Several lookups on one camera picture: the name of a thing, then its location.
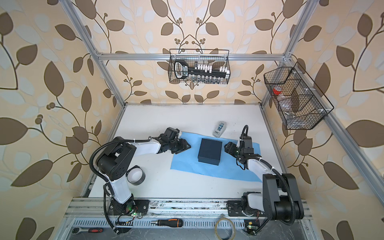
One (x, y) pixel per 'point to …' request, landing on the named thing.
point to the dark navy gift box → (210, 151)
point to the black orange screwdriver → (175, 222)
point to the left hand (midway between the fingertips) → (190, 146)
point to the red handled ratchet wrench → (76, 230)
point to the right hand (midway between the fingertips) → (229, 149)
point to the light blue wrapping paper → (229, 166)
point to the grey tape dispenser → (219, 129)
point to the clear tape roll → (221, 218)
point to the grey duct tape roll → (136, 176)
